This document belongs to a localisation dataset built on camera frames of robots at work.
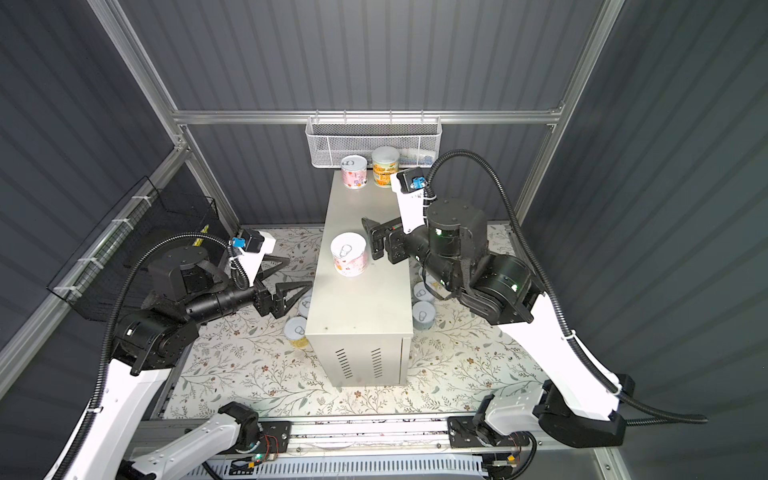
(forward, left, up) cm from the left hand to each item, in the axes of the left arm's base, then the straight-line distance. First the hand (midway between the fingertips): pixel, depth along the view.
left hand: (298, 271), depth 59 cm
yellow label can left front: (+4, +9, -34) cm, 35 cm away
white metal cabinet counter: (-11, -12, -5) cm, 17 cm away
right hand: (+3, -18, +11) cm, 22 cm away
